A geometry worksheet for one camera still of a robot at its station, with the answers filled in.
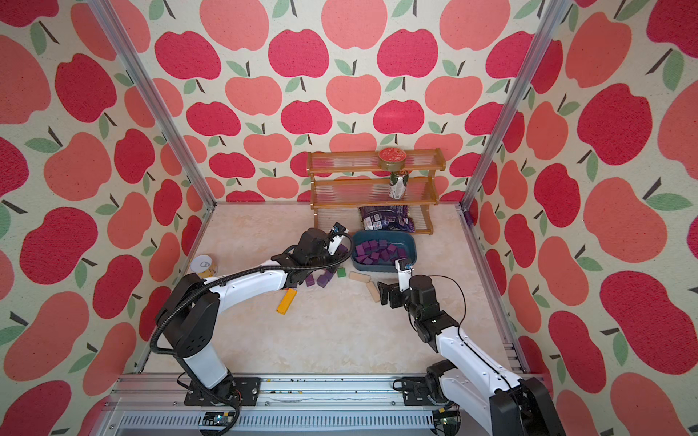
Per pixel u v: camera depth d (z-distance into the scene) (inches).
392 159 35.6
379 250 40.7
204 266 37.0
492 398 16.5
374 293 36.7
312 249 27.4
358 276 38.7
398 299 30.2
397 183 37.6
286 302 35.9
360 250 40.2
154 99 34.1
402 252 41.2
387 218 41.2
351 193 47.9
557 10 27.0
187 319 18.3
